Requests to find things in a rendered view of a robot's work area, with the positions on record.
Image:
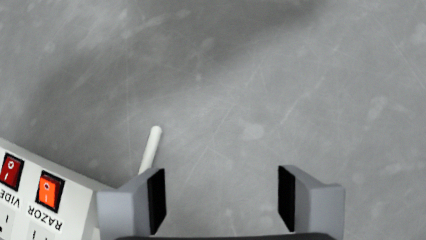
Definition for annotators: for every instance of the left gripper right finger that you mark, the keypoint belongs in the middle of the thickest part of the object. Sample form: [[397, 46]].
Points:
[[305, 204]]

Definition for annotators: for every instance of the white power strip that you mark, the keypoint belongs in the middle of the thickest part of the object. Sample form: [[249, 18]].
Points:
[[43, 200]]

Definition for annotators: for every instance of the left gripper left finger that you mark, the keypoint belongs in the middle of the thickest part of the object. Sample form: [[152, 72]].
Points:
[[137, 208]]

